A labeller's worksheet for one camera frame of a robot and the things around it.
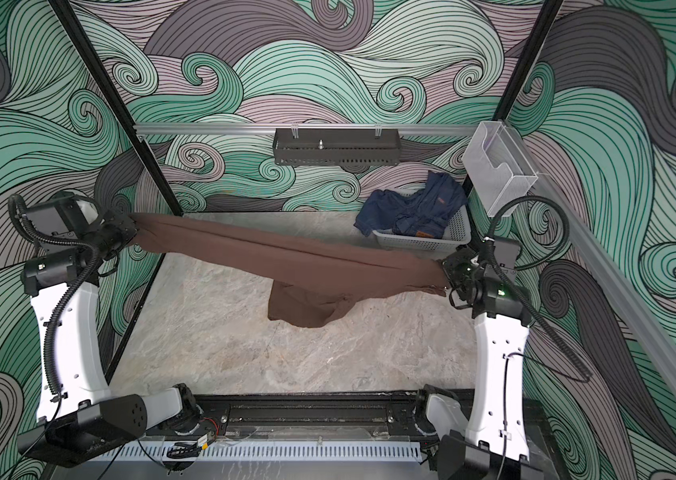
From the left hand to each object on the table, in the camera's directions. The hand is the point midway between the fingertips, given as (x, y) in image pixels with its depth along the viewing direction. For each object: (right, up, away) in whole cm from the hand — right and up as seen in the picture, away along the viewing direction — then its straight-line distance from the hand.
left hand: (133, 214), depth 67 cm
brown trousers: (+41, -15, +11) cm, 45 cm away
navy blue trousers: (+81, +4, +44) cm, 92 cm away
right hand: (+73, -11, +4) cm, 74 cm away
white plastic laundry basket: (+92, -4, +40) cm, 100 cm away
